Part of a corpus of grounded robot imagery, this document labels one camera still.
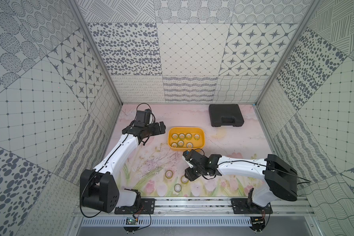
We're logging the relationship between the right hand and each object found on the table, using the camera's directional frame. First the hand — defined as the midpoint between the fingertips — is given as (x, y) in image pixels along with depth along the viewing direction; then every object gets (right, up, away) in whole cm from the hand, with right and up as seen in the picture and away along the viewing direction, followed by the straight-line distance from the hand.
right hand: (189, 175), depth 81 cm
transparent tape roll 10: (-7, -6, -1) cm, 9 cm away
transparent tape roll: (-9, +20, +19) cm, 29 cm away
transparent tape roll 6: (-5, +15, +16) cm, 23 cm away
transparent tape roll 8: (-12, -1, +3) cm, 12 cm away
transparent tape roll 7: (+1, +15, +15) cm, 21 cm away
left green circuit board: (-30, -19, -9) cm, 36 cm away
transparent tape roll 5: (-9, +15, +15) cm, 23 cm away
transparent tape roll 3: (0, +19, +20) cm, 28 cm away
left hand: (-18, +28, +3) cm, 34 cm away
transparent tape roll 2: (-5, +19, +20) cm, 28 cm away
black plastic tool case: (+29, +35, +29) cm, 54 cm away
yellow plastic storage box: (+6, +15, +14) cm, 21 cm away
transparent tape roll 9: (-3, -3, +1) cm, 4 cm away
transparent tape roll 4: (+6, +19, +20) cm, 28 cm away
